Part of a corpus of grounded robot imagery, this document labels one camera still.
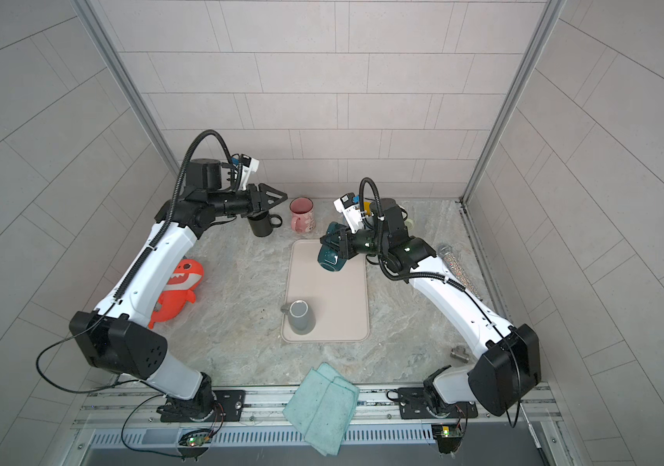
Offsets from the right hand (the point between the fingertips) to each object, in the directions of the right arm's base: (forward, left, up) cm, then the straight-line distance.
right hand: (324, 241), depth 70 cm
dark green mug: (-4, -1, -2) cm, 4 cm away
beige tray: (-2, -2, -26) cm, 26 cm away
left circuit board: (-36, +31, -24) cm, 53 cm away
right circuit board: (-38, -26, -30) cm, 55 cm away
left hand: (+10, +9, +7) cm, 15 cm away
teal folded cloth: (-31, +3, -26) cm, 41 cm away
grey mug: (-11, +8, -19) cm, 24 cm away
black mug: (+25, +24, -20) cm, 40 cm away
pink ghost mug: (+25, +9, -16) cm, 31 cm away
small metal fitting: (-20, -34, -28) cm, 48 cm away
